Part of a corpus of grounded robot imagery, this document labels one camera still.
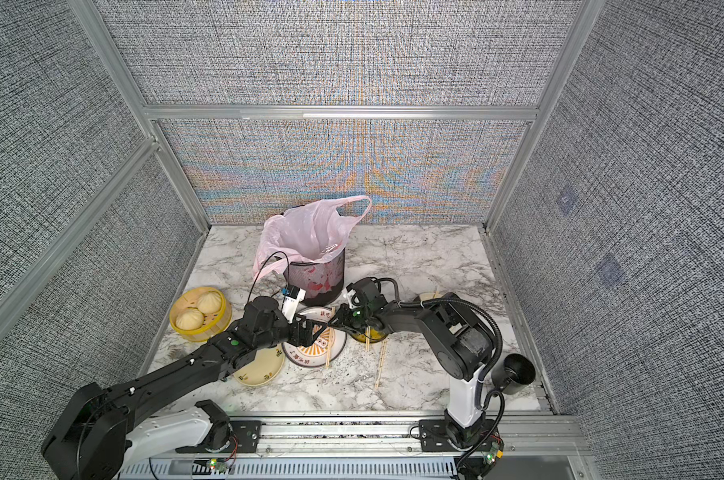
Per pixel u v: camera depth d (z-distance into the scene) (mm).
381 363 854
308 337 727
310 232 930
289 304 732
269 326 659
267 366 819
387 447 732
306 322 729
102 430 399
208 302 900
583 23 708
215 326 895
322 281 859
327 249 927
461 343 495
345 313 835
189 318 878
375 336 900
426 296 979
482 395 555
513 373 818
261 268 794
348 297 886
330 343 876
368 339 878
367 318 746
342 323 803
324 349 876
